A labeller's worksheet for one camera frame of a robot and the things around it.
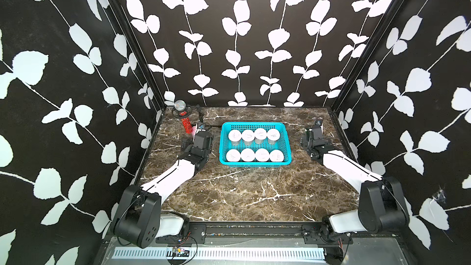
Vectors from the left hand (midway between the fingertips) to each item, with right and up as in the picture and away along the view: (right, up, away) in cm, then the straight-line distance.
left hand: (196, 136), depth 87 cm
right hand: (+58, +1, +3) cm, 58 cm away
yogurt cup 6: (+33, -9, +3) cm, 34 cm away
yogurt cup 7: (+40, -10, +3) cm, 41 cm away
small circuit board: (-2, -45, -16) cm, 48 cm away
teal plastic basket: (+30, -5, +14) cm, 33 cm away
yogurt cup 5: (+25, -9, +3) cm, 27 cm away
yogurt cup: (+26, 0, +11) cm, 28 cm away
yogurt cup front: (+18, 0, +11) cm, 21 cm away
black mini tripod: (0, +15, +3) cm, 15 cm away
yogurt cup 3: (+40, 0, +11) cm, 41 cm away
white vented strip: (+17, -44, -17) cm, 51 cm away
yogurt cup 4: (+18, -10, +3) cm, 21 cm away
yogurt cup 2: (+33, 0, +11) cm, 34 cm away
